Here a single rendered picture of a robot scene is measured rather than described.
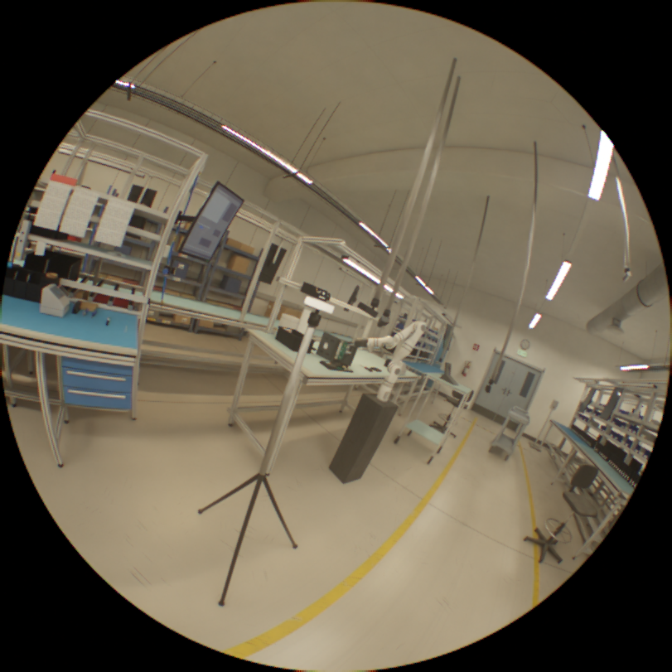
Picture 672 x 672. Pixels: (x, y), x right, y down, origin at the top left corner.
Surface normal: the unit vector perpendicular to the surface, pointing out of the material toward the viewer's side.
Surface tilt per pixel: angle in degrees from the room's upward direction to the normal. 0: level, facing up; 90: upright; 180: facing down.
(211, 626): 0
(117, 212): 87
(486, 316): 90
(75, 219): 91
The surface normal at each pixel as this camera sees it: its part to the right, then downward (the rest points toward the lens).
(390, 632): 0.35, -0.93
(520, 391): -0.63, -0.15
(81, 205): 0.71, 0.31
